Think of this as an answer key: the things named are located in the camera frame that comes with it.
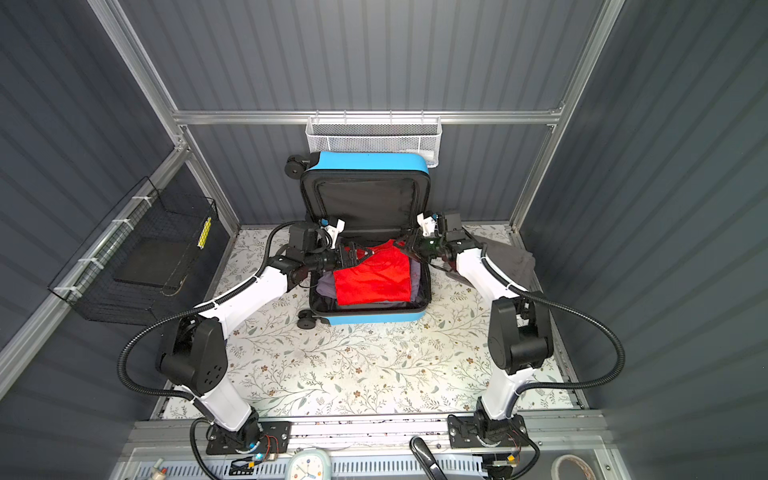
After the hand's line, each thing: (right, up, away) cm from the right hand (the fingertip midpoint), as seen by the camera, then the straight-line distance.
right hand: (399, 248), depth 87 cm
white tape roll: (+39, -50, -17) cm, 66 cm away
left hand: (-10, -2, -2) cm, 11 cm away
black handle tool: (+5, -48, -20) cm, 53 cm away
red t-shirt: (-5, -9, +5) cm, 11 cm away
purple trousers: (-24, -11, +9) cm, 28 cm away
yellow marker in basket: (-55, +5, -4) cm, 55 cm away
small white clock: (-21, -50, -19) cm, 58 cm away
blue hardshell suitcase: (-7, +15, 0) cm, 16 cm away
